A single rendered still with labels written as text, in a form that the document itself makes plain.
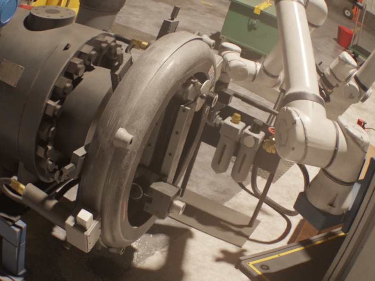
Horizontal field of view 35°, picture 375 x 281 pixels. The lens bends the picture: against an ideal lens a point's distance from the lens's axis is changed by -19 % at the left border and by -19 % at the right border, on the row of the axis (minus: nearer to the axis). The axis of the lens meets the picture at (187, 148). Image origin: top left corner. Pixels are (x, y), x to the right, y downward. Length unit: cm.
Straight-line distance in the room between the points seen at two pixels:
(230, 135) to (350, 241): 106
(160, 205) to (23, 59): 71
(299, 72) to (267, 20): 341
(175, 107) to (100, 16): 274
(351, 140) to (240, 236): 126
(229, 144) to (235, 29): 261
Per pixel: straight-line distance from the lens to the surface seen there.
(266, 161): 310
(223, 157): 307
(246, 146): 300
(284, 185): 378
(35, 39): 227
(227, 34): 558
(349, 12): 1209
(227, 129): 302
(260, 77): 276
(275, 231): 331
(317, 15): 239
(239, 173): 307
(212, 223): 317
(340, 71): 266
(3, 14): 223
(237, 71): 271
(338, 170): 207
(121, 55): 191
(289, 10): 224
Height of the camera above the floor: 156
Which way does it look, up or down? 24 degrees down
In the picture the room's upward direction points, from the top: 19 degrees clockwise
